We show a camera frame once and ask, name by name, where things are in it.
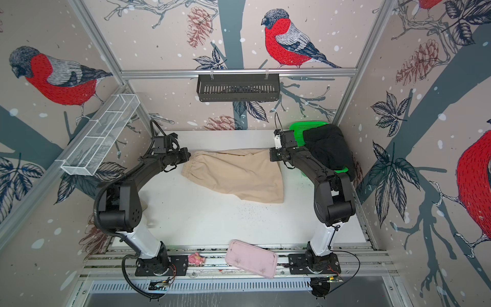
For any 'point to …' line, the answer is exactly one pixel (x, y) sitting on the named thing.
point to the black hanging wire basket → (236, 87)
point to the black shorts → (327, 142)
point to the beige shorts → (247, 173)
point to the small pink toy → (196, 259)
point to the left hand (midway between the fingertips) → (188, 152)
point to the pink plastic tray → (251, 258)
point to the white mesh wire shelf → (96, 144)
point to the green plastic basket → (299, 127)
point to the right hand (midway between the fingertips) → (273, 153)
